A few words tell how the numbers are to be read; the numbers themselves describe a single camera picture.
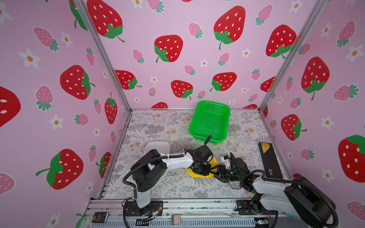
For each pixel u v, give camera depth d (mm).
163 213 731
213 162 881
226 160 819
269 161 907
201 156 697
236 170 716
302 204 421
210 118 1150
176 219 688
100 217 700
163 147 953
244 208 746
